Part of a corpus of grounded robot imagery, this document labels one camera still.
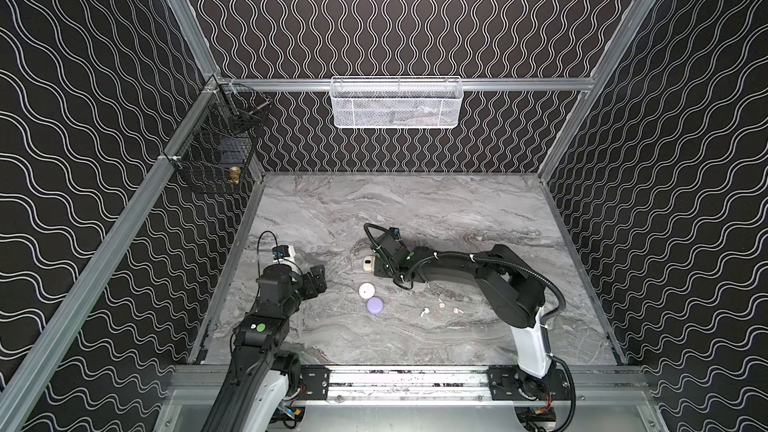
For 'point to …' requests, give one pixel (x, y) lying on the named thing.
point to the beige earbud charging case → (369, 263)
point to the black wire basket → (217, 151)
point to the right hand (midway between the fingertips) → (381, 265)
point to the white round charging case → (366, 290)
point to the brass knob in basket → (235, 173)
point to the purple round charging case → (374, 305)
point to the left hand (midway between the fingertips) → (318, 271)
